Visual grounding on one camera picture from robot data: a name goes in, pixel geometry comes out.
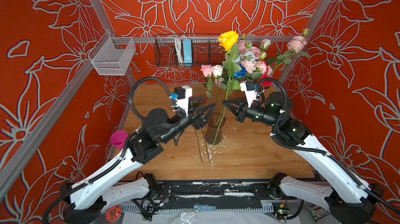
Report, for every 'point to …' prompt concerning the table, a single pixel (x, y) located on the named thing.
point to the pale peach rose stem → (200, 155)
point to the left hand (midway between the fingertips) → (208, 99)
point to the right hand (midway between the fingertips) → (222, 103)
